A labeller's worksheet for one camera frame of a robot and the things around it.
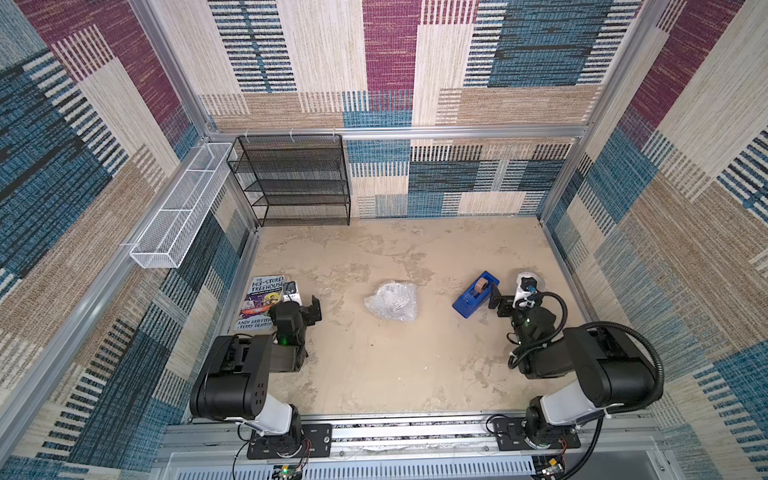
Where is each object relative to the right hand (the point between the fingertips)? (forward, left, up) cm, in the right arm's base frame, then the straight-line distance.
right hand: (512, 286), depth 90 cm
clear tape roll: (+5, -12, -7) cm, 15 cm away
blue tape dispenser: (-1, +10, -4) cm, 11 cm away
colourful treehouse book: (+3, +77, -7) cm, 77 cm away
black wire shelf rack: (+40, +71, +10) cm, 82 cm away
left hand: (-1, +65, -4) cm, 65 cm away
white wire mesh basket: (-3, +88, +25) cm, 92 cm away
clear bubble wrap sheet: (-2, +35, -4) cm, 36 cm away
